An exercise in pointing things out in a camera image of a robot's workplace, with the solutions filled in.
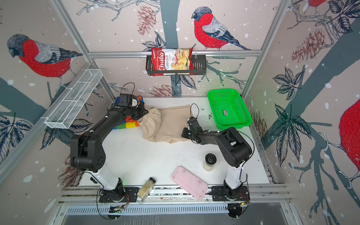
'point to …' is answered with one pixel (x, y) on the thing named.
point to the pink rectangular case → (190, 182)
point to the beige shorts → (165, 124)
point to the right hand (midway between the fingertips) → (181, 134)
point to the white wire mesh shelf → (72, 99)
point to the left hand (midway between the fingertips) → (147, 110)
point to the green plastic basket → (228, 109)
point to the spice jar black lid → (145, 190)
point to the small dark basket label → (225, 112)
